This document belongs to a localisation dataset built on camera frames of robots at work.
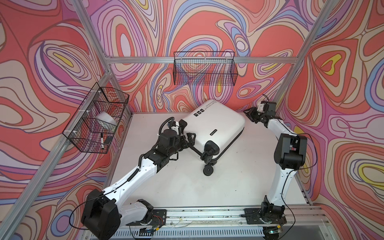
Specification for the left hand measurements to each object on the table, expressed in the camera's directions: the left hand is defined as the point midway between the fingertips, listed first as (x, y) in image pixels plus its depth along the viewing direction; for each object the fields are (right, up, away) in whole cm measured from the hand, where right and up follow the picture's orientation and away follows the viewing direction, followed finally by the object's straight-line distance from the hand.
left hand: (191, 135), depth 78 cm
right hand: (+36, +14, +23) cm, 45 cm away
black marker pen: (-44, -2, -5) cm, 45 cm away
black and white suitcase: (+14, +6, +8) cm, 17 cm away
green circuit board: (-22, -45, -7) cm, 51 cm away
